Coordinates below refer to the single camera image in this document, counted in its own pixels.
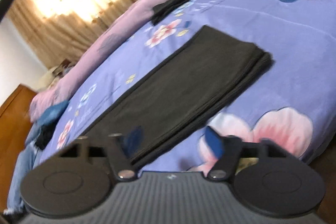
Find small black folded garment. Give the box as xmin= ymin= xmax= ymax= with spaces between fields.
xmin=35 ymin=123 xmax=57 ymax=150

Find grey-blue fleece blanket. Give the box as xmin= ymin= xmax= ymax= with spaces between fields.
xmin=7 ymin=119 xmax=42 ymax=214

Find stack of black folded clothes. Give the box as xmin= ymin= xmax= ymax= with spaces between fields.
xmin=151 ymin=0 xmax=204 ymax=25

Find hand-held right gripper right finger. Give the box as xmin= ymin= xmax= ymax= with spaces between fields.
xmin=205 ymin=126 xmax=297 ymax=180

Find pink floral quilt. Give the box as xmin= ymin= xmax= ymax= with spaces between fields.
xmin=29 ymin=0 xmax=195 ymax=122

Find purple floral bedsheet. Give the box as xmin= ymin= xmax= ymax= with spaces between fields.
xmin=33 ymin=0 xmax=336 ymax=172

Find beige cloth pile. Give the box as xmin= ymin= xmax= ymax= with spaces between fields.
xmin=37 ymin=60 xmax=79 ymax=93

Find black pants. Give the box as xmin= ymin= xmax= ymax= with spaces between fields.
xmin=79 ymin=25 xmax=275 ymax=165

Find blue folded cloth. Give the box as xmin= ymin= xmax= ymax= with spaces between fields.
xmin=37 ymin=100 xmax=70 ymax=127

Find beige curtain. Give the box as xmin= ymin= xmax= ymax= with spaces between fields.
xmin=7 ymin=0 xmax=145 ymax=69

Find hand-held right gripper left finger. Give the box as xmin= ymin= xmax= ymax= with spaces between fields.
xmin=56 ymin=126 xmax=143 ymax=182

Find wooden headboard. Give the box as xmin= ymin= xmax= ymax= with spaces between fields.
xmin=0 ymin=84 xmax=38 ymax=172

